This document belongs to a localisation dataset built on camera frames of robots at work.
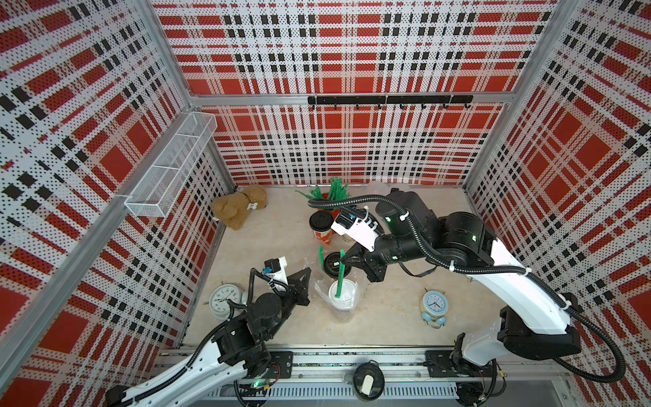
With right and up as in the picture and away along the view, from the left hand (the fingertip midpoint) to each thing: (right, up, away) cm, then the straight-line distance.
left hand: (315, 270), depth 73 cm
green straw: (+2, +4, +2) cm, 5 cm away
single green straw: (+8, +3, -15) cm, 17 cm away
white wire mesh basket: (-60, +25, +19) cm, 67 cm away
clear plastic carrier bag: (+2, -4, -2) cm, 5 cm away
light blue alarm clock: (+38, -13, +9) cm, 42 cm away
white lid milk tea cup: (+8, -9, -4) cm, 13 cm away
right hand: (+10, +6, -18) cm, 22 cm away
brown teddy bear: (-35, +18, +26) cm, 47 cm away
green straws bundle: (+6, +25, +23) cm, 35 cm away
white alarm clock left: (-34, -13, +11) cm, 38 cm away
